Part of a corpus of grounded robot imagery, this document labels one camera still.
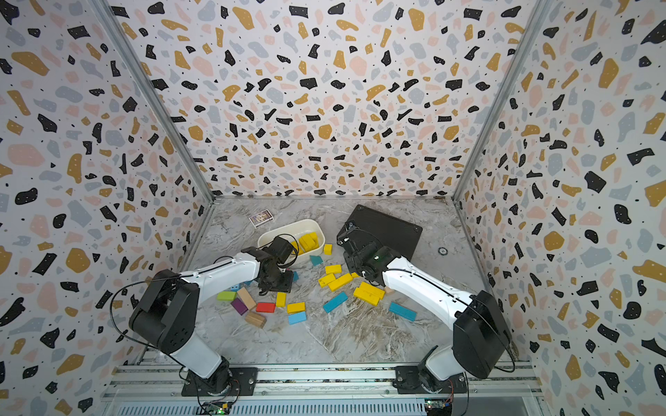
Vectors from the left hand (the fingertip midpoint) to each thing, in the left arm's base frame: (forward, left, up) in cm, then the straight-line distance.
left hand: (289, 285), depth 90 cm
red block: (-6, +8, -4) cm, 11 cm away
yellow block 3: (+3, -12, -2) cm, 13 cm away
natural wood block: (-11, +9, -1) cm, 15 cm away
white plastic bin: (+24, +2, -1) cm, 24 cm away
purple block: (-6, +16, -2) cm, 18 cm away
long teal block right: (-9, -39, -3) cm, 40 cm away
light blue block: (-10, -3, -3) cm, 11 cm away
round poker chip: (+15, -59, -3) cm, 61 cm away
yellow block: (-7, -3, -3) cm, 8 cm away
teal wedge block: (+12, -8, -3) cm, 15 cm away
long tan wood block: (-3, +15, -3) cm, 15 cm away
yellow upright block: (-4, +3, -2) cm, 5 cm away
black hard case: (+25, -39, -3) cm, 47 cm away
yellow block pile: (-3, -28, -2) cm, 28 cm away
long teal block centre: (-5, -16, -3) cm, 17 cm away
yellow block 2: (+8, -15, -3) cm, 17 cm away
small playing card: (+33, +17, -2) cm, 37 cm away
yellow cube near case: (+15, -13, 0) cm, 20 cm away
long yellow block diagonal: (+2, -18, -3) cm, 18 cm away
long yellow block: (+17, -5, +2) cm, 18 cm away
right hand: (+5, -24, +13) cm, 28 cm away
